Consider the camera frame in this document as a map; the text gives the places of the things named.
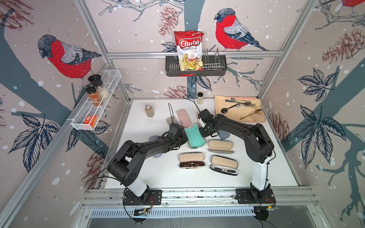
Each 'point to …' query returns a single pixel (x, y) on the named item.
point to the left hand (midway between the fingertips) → (191, 135)
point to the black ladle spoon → (224, 110)
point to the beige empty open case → (220, 146)
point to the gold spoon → (256, 111)
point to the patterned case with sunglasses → (191, 160)
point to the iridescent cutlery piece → (234, 101)
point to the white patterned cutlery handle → (240, 105)
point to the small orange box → (91, 120)
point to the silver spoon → (235, 99)
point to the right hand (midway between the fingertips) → (202, 132)
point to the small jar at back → (200, 98)
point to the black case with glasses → (224, 165)
